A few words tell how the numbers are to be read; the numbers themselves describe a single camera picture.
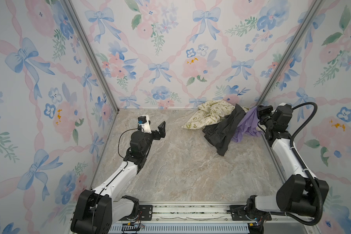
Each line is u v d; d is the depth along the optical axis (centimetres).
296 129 54
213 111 102
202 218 73
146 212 75
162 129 71
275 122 61
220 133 93
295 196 41
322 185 41
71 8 69
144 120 65
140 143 59
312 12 70
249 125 86
